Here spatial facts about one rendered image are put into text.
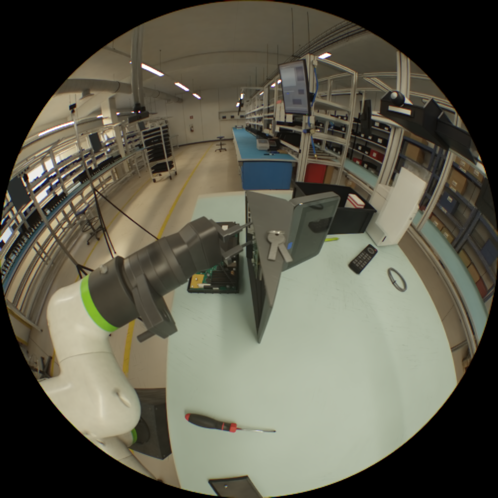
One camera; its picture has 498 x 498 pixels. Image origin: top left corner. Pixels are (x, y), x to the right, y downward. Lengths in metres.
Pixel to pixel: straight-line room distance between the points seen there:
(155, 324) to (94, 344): 0.12
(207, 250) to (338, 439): 0.47
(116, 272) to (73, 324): 0.11
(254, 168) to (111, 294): 1.74
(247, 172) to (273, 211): 1.57
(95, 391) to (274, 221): 0.34
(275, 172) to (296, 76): 1.09
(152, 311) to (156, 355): 1.39
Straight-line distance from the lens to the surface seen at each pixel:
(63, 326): 0.27
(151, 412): 0.67
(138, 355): 1.67
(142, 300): 0.19
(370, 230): 0.73
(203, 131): 11.52
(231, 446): 0.39
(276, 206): 0.28
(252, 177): 1.85
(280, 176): 1.91
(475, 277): 3.75
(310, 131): 1.67
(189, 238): 0.21
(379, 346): 0.48
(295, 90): 1.51
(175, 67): 5.87
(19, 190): 3.57
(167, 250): 0.21
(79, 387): 0.25
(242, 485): 0.46
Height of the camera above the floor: 1.35
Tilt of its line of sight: 46 degrees down
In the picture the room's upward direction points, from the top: straight up
